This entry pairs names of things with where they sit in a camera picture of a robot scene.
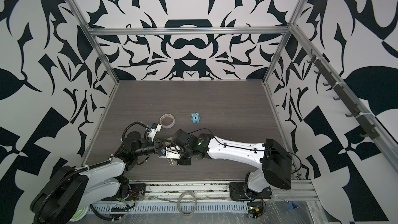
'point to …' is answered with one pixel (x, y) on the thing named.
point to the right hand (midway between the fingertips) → (175, 154)
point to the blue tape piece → (291, 206)
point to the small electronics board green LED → (255, 209)
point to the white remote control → (172, 152)
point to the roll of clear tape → (167, 126)
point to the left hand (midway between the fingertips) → (175, 142)
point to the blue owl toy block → (195, 117)
